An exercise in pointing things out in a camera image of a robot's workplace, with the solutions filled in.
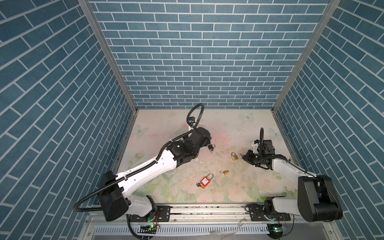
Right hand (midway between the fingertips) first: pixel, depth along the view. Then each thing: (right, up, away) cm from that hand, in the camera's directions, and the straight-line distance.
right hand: (242, 155), depth 91 cm
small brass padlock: (-10, -10, -3) cm, 14 cm away
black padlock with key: (-19, +3, +8) cm, 21 cm away
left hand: (-25, +14, -14) cm, 32 cm away
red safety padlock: (-23, -13, -8) cm, 27 cm away
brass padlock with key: (-4, -2, +5) cm, 7 cm away
